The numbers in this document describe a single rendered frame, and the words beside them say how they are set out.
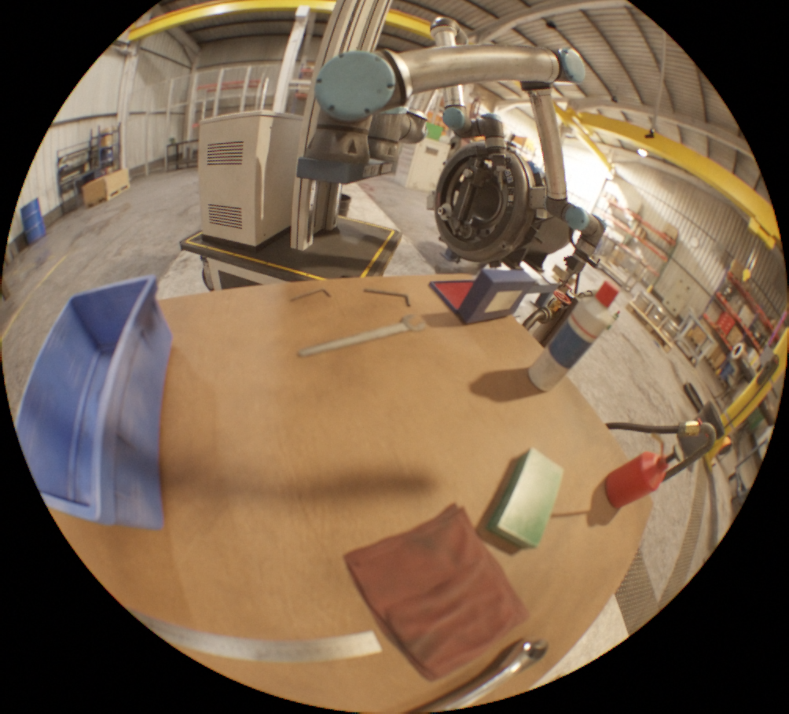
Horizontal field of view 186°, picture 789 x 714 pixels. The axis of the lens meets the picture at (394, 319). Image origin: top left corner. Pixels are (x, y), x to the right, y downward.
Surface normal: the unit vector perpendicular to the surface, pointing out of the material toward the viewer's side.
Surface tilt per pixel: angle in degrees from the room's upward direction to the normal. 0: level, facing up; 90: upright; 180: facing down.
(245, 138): 90
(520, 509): 0
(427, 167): 90
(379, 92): 93
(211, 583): 0
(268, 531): 0
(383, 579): 12
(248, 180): 90
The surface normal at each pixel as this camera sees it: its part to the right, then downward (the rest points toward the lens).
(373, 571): 0.07, -0.68
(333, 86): 0.12, 0.69
